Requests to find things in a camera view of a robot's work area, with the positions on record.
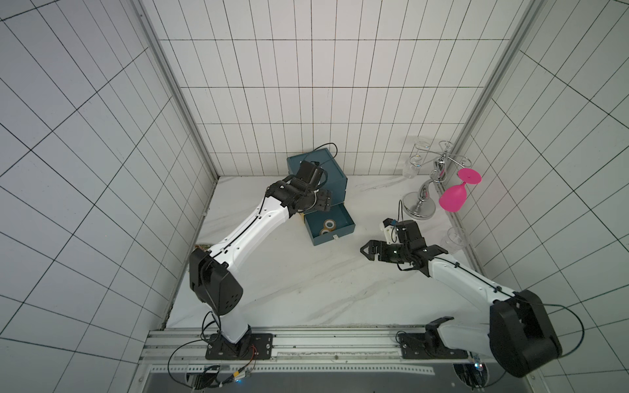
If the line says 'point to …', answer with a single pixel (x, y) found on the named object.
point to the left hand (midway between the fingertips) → (315, 203)
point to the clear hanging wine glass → (412, 167)
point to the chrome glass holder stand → (420, 205)
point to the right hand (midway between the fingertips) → (362, 251)
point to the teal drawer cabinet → (336, 182)
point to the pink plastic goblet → (454, 197)
